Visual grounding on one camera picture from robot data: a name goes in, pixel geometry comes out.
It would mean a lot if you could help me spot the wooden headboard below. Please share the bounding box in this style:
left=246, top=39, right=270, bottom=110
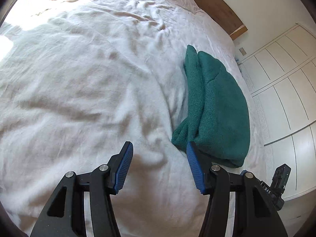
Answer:
left=194, top=0, right=248, bottom=41

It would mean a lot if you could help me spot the white sliding wardrobe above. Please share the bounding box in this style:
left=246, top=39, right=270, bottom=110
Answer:
left=238, top=24, right=315, bottom=200

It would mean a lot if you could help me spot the right wall switch plate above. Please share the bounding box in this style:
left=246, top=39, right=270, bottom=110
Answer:
left=239, top=47, right=247, bottom=56

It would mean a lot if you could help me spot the white bed duvet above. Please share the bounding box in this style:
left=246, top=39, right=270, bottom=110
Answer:
left=1, top=0, right=267, bottom=236

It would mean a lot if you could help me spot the green knit sweater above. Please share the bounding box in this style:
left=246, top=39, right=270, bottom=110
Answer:
left=171, top=45, right=251, bottom=168

